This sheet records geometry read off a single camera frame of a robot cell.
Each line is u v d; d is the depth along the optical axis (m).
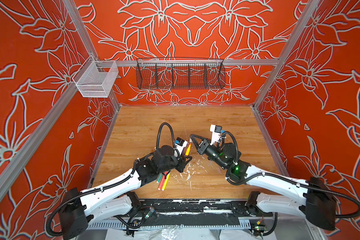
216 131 0.62
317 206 0.40
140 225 0.60
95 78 0.94
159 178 0.56
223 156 0.55
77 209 0.39
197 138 0.66
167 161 0.56
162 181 0.81
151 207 0.73
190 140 0.67
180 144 0.63
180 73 0.97
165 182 0.81
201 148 0.61
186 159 0.64
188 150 0.69
